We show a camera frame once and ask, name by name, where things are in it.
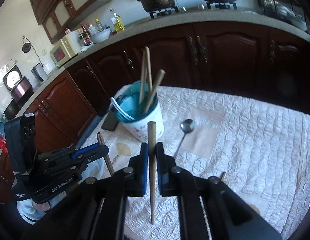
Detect wooden chopstick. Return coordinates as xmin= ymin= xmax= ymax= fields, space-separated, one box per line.
xmin=145 ymin=47 xmax=153 ymax=92
xmin=147 ymin=121 xmax=157 ymax=225
xmin=143 ymin=69 xmax=165 ymax=114
xmin=139 ymin=50 xmax=146 ymax=105

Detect white cup with teal interior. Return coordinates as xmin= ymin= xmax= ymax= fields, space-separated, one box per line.
xmin=115 ymin=81 xmax=164 ymax=142

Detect gloved left hand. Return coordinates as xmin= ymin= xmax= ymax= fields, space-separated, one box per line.
xmin=16 ymin=199 xmax=51 ymax=225

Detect black smartphone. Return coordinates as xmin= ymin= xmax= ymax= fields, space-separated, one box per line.
xmin=101 ymin=110 xmax=119 ymax=132

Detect metal spoon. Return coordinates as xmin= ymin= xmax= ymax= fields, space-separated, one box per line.
xmin=173 ymin=119 xmax=195 ymax=158

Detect white plastic spoon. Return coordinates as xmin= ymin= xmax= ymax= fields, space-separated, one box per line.
xmin=111 ymin=97 xmax=135 ymax=120

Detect rice cooker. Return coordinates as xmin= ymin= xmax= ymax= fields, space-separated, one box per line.
xmin=2 ymin=65 xmax=33 ymax=106

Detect silver electric kettle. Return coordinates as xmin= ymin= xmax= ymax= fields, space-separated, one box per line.
xmin=31 ymin=63 xmax=48 ymax=84

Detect cream microwave oven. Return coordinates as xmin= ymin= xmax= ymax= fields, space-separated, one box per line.
xmin=50 ymin=31 xmax=82 ymax=67

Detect dark sauce bottle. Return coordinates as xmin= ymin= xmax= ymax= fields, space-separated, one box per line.
xmin=81 ymin=23 xmax=91 ymax=46

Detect white ceramic bowl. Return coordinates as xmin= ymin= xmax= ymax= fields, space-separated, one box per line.
xmin=90 ymin=28 xmax=111 ymax=43

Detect clear condiment bottle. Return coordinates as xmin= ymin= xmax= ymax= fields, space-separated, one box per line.
xmin=95 ymin=18 xmax=104 ymax=32

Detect yellow cooking oil bottle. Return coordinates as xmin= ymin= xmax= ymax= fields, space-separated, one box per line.
xmin=110 ymin=9 xmax=125 ymax=33

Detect dark wood lower cabinets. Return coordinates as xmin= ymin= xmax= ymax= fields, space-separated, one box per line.
xmin=27 ymin=21 xmax=310 ymax=152

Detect dish drying rack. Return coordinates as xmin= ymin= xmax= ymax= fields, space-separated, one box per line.
xmin=257 ymin=0 xmax=308 ymax=31

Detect wooden upper wall cabinet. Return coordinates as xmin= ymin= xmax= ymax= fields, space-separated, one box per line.
xmin=30 ymin=0 xmax=111 ymax=43

